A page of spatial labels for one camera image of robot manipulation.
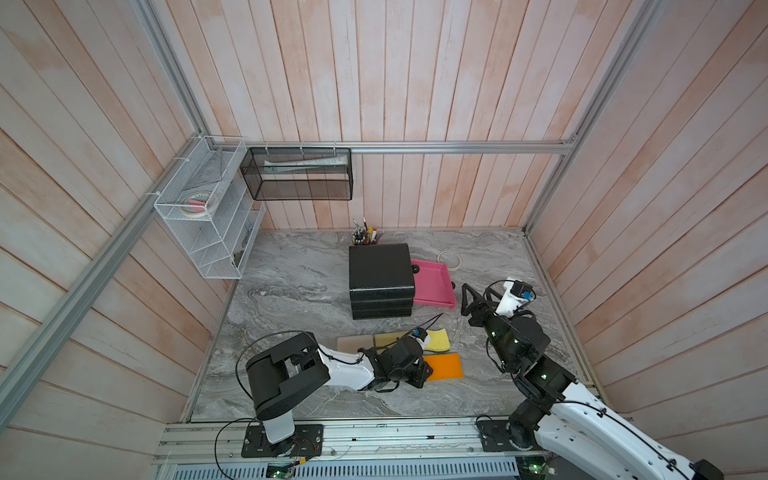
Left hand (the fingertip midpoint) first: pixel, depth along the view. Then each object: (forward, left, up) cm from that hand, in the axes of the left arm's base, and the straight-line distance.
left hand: (427, 376), depth 84 cm
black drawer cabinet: (+20, +13, +19) cm, 30 cm away
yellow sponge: (+10, -4, +3) cm, 11 cm away
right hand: (+14, -10, +25) cm, 31 cm away
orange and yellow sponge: (+3, -6, +1) cm, 6 cm away
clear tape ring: (+44, -16, +1) cm, 47 cm away
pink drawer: (+30, -5, +2) cm, 31 cm away
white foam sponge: (+9, +22, +1) cm, 24 cm away
